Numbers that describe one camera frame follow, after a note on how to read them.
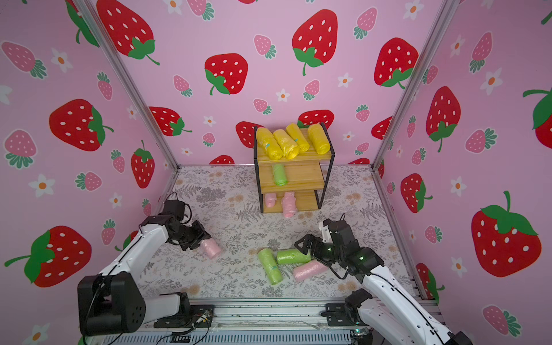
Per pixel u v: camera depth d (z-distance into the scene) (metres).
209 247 0.80
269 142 0.76
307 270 0.82
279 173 0.91
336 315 0.73
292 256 0.84
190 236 0.72
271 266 0.83
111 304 0.41
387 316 0.56
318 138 0.79
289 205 0.99
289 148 0.74
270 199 1.00
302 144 0.76
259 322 0.73
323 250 0.66
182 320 0.69
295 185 0.90
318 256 0.67
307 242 0.68
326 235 0.71
